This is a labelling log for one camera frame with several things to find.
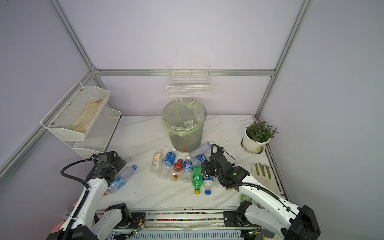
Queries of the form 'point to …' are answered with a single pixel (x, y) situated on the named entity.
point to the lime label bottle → (244, 197)
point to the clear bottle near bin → (204, 148)
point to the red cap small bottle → (176, 174)
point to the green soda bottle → (197, 178)
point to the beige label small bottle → (156, 161)
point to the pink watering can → (57, 227)
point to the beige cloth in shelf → (86, 116)
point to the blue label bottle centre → (187, 170)
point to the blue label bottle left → (168, 162)
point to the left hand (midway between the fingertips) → (114, 167)
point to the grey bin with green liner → (183, 119)
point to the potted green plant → (257, 135)
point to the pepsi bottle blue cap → (207, 183)
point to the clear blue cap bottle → (122, 179)
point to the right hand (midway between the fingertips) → (206, 166)
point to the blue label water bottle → (198, 160)
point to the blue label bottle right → (216, 183)
